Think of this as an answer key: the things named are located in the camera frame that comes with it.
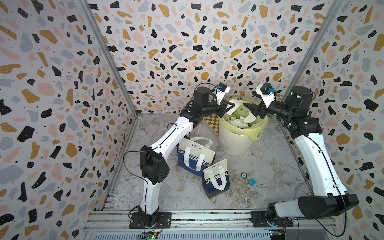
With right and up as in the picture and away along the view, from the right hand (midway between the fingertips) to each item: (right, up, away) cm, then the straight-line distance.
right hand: (250, 97), depth 65 cm
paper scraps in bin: (+3, -10, +25) cm, 27 cm away
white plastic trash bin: (-3, -22, +23) cm, 32 cm away
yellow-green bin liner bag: (+6, -16, +12) cm, 21 cm away
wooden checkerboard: (-13, -8, +49) cm, 52 cm away
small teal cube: (+8, -44, +21) cm, 50 cm away
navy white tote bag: (-24, -27, +11) cm, 38 cm away
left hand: (-4, -2, +7) cm, 8 cm away
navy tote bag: (-14, -38, +8) cm, 42 cm away
